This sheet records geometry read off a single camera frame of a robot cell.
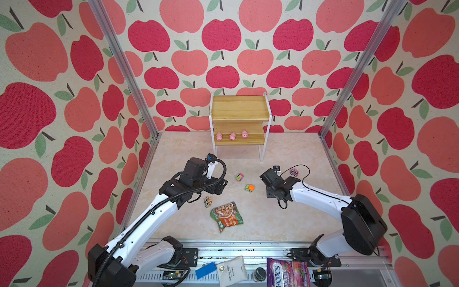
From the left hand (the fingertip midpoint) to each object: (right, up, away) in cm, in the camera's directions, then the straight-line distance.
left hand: (222, 180), depth 76 cm
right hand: (+28, -7, +13) cm, 31 cm away
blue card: (-6, -35, -6) cm, 36 cm away
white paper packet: (+5, -36, -6) cm, 37 cm away
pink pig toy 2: (+5, +20, +20) cm, 29 cm away
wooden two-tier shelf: (+8, +27, +6) cm, 29 cm away
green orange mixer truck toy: (+14, -7, +17) cm, 24 cm away
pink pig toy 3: (+12, +22, +22) cm, 33 cm away
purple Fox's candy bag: (+24, -35, -7) cm, 43 cm away
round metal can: (+14, -31, -13) cm, 37 cm away
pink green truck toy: (+9, -2, +22) cm, 24 cm away
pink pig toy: (-2, +20, +19) cm, 28 cm away
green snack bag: (+2, -19, +9) cm, 21 cm away
